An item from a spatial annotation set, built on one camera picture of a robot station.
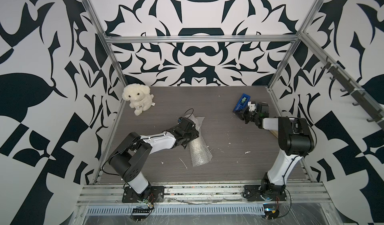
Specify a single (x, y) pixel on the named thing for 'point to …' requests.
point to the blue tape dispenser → (242, 103)
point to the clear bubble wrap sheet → (200, 153)
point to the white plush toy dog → (139, 97)
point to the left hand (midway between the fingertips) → (196, 131)
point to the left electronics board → (139, 213)
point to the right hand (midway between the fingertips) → (234, 108)
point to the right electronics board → (270, 211)
